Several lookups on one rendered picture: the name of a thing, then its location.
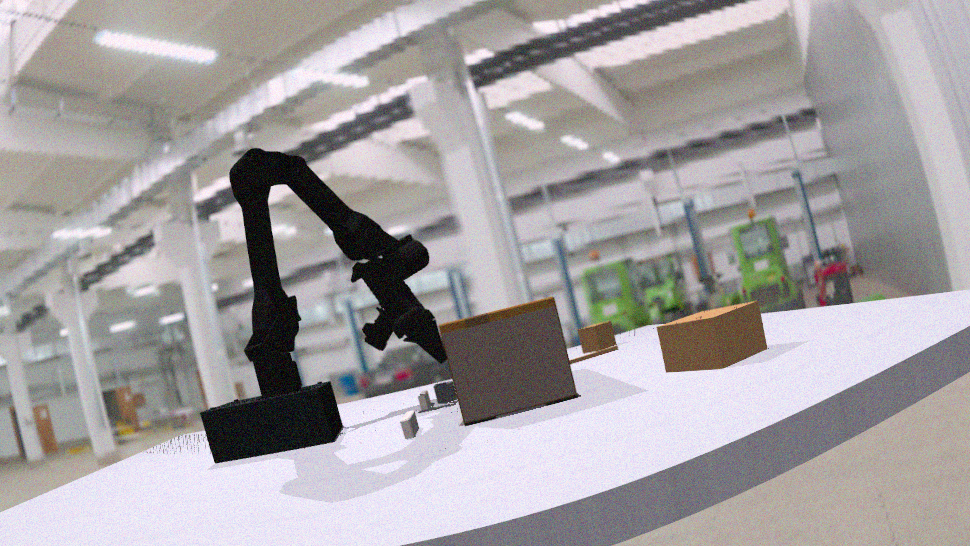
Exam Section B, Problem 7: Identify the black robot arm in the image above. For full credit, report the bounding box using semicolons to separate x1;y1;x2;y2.
229;148;429;399

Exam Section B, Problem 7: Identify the brown flat bar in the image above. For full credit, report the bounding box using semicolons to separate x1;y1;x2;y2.
569;345;619;365

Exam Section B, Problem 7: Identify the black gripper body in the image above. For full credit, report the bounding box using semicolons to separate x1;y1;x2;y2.
377;279;434;339

